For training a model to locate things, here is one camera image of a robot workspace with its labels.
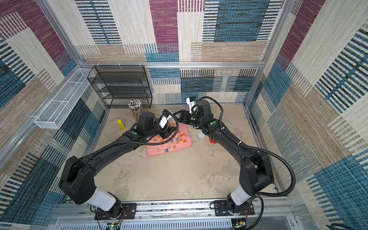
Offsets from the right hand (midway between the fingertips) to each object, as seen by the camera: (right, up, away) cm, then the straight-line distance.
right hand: (178, 117), depth 80 cm
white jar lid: (+14, -12, +22) cm, 29 cm away
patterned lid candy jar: (-4, -3, -1) cm, 5 cm away
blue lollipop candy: (-8, -21, +14) cm, 27 cm away
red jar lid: (+21, -15, +16) cm, 31 cm away
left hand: (-3, -4, +2) cm, 6 cm away
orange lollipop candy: (+3, -16, +19) cm, 25 cm away
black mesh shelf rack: (-47, +25, +28) cm, 60 cm away
